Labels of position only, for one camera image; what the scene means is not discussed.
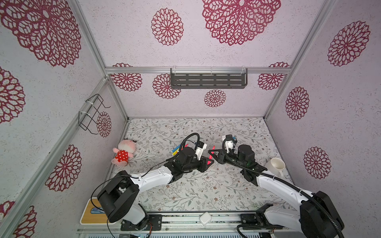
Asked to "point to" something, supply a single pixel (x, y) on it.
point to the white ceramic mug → (275, 166)
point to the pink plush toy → (126, 148)
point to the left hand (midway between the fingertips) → (211, 163)
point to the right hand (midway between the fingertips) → (209, 150)
